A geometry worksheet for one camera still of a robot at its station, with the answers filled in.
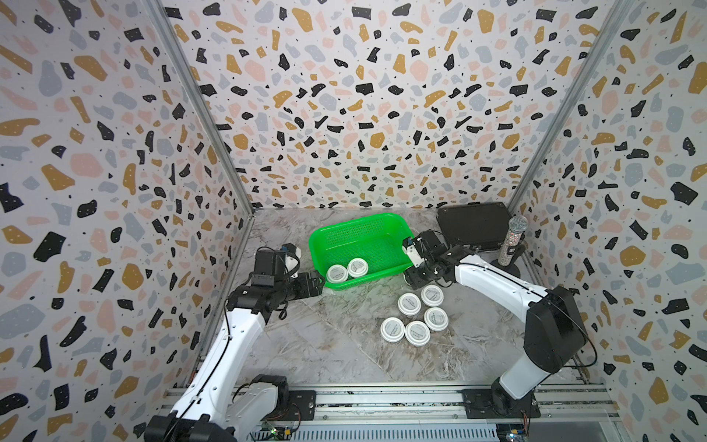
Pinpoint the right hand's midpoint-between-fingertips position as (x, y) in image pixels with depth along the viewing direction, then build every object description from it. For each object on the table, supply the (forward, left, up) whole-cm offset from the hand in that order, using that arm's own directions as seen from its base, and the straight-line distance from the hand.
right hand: (415, 273), depth 89 cm
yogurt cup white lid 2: (+4, +19, -3) cm, 20 cm away
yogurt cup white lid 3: (-5, +4, +6) cm, 9 cm away
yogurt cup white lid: (+1, +26, -2) cm, 26 cm away
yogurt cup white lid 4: (-6, -5, -4) cm, 9 cm away
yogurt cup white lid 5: (-9, +2, -4) cm, 10 cm away
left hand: (-8, +30, +9) cm, 32 cm away
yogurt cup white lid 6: (-13, -6, -4) cm, 15 cm away
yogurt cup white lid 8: (-18, 0, -4) cm, 19 cm away
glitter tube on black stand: (+6, -30, +7) cm, 32 cm away
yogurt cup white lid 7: (-17, +8, -4) cm, 19 cm away
